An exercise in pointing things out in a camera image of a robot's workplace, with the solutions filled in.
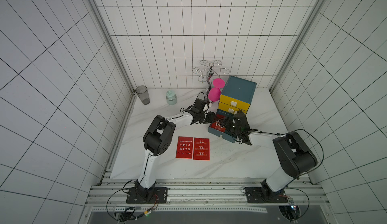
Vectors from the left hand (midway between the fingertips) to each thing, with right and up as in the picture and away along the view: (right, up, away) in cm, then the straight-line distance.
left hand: (214, 121), depth 95 cm
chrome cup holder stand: (-3, +34, -3) cm, 34 cm away
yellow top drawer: (+11, +12, -8) cm, 18 cm away
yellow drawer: (+9, +9, -2) cm, 13 cm away
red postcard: (-9, -16, -5) cm, 19 cm away
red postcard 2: (-19, -16, -6) cm, 26 cm away
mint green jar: (-30, +16, +14) cm, 37 cm away
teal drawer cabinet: (+13, +17, -6) cm, 22 cm away
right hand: (+6, +2, +1) cm, 6 cm away
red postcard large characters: (+2, -3, +3) cm, 4 cm away
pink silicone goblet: (0, +19, 0) cm, 19 cm away
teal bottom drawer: (+7, -8, -7) cm, 13 cm away
